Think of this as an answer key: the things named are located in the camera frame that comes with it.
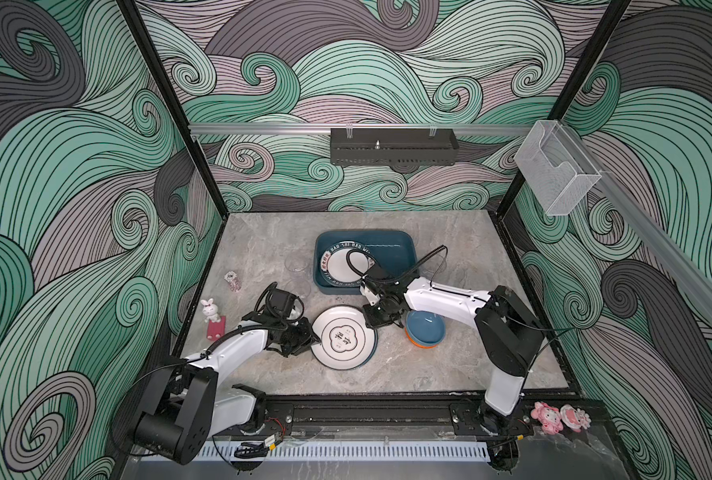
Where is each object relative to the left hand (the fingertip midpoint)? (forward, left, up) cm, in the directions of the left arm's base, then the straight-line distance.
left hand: (319, 339), depth 84 cm
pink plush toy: (-18, -58, +2) cm, 61 cm away
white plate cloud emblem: (0, -8, -1) cm, 8 cm away
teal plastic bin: (+34, -25, 0) cm, 42 cm away
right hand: (+5, -14, 0) cm, 15 cm away
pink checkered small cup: (+17, +29, +2) cm, 34 cm away
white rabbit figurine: (+6, +32, +4) cm, 33 cm away
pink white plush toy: (-19, -64, +2) cm, 67 cm away
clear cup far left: (+27, +11, -1) cm, 29 cm away
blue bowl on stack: (+2, -30, +4) cm, 31 cm away
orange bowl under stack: (-3, -28, +3) cm, 29 cm away
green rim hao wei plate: (+14, -7, +18) cm, 24 cm away
